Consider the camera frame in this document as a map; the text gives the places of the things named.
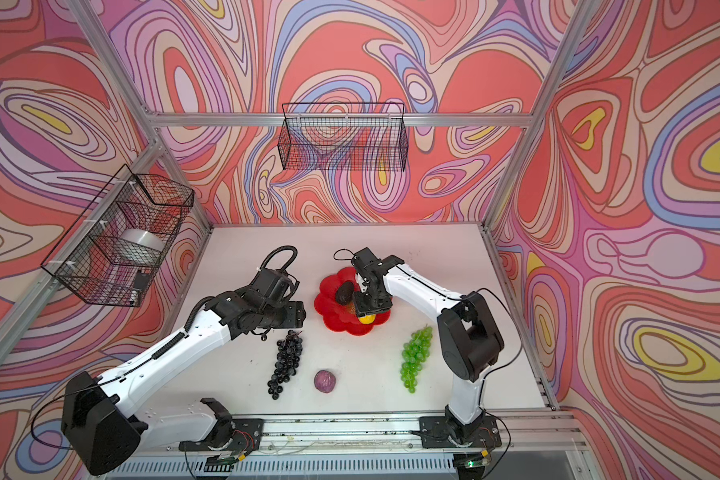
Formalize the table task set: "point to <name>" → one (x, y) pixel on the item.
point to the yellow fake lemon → (367, 319)
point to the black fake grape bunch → (288, 358)
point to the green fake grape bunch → (413, 355)
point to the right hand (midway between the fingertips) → (368, 317)
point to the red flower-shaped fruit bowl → (335, 304)
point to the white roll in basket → (139, 246)
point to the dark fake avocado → (344, 293)
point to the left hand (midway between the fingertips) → (300, 313)
